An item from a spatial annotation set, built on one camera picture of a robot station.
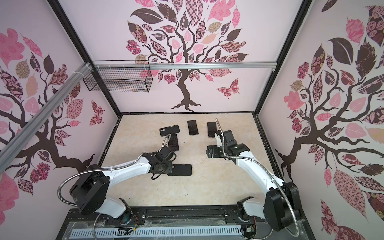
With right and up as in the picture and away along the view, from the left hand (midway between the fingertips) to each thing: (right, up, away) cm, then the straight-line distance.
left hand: (168, 170), depth 87 cm
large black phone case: (+7, -1, +2) cm, 8 cm away
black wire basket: (-48, +65, +35) cm, 88 cm away
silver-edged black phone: (+14, +26, +23) cm, 37 cm away
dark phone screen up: (0, +13, +19) cm, 23 cm away
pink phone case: (+29, +24, +24) cm, 45 cm away
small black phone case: (-4, +24, +23) cm, 33 cm away
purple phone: (+29, +24, +24) cm, 45 cm away
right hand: (+27, +13, -2) cm, 30 cm away
